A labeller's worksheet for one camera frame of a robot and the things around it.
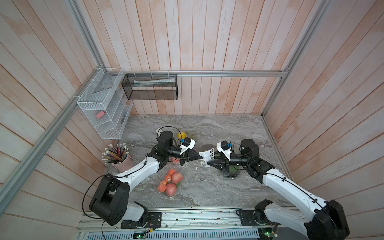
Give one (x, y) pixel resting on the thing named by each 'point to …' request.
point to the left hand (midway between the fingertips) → (201, 158)
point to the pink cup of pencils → (118, 157)
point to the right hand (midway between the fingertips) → (209, 158)
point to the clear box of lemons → (192, 134)
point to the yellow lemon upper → (181, 135)
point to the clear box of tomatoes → (174, 160)
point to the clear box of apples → (171, 183)
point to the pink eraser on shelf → (100, 114)
